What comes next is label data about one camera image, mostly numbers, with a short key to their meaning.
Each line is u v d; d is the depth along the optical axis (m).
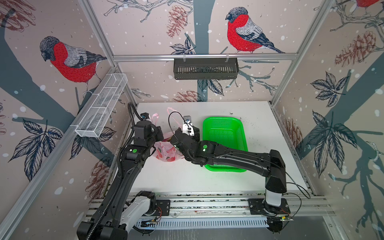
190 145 0.53
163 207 0.73
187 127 0.60
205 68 1.04
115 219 0.44
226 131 1.04
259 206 0.73
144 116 0.66
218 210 0.73
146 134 0.56
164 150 0.79
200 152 0.51
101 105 0.79
